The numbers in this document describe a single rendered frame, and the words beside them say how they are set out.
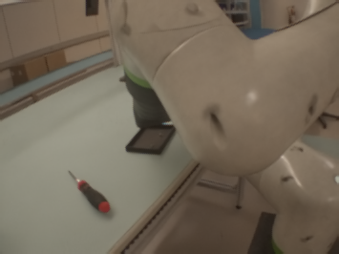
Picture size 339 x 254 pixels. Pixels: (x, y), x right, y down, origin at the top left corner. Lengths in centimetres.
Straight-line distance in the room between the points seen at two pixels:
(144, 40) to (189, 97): 6
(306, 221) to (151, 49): 32
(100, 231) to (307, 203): 31
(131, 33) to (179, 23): 5
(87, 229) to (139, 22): 30
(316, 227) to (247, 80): 28
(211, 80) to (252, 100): 3
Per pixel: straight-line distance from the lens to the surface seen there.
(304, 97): 19
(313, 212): 37
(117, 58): 151
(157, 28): 20
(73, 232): 39
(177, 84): 18
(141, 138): 57
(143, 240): 42
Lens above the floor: 127
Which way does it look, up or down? 27 degrees down
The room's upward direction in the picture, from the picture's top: 8 degrees counter-clockwise
